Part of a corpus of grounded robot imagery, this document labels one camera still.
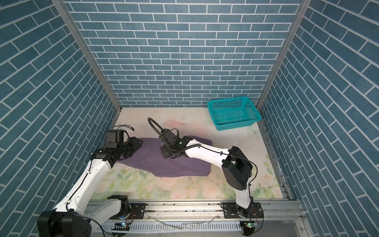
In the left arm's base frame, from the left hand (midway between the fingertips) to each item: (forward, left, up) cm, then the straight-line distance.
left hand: (145, 142), depth 81 cm
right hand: (-2, -12, -4) cm, 12 cm away
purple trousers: (-1, +1, -14) cm, 15 cm away
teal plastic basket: (+39, -60, -16) cm, 73 cm away
